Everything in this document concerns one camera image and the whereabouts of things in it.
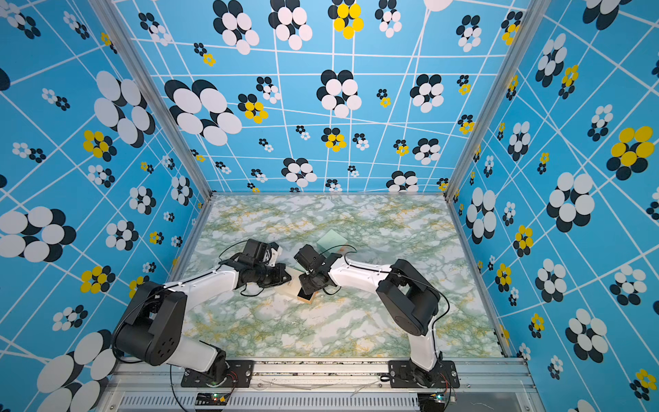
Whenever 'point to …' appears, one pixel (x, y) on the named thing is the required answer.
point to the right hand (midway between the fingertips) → (311, 282)
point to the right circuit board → (431, 402)
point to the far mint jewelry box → (331, 242)
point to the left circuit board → (212, 399)
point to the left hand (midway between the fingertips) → (294, 276)
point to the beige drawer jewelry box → (294, 287)
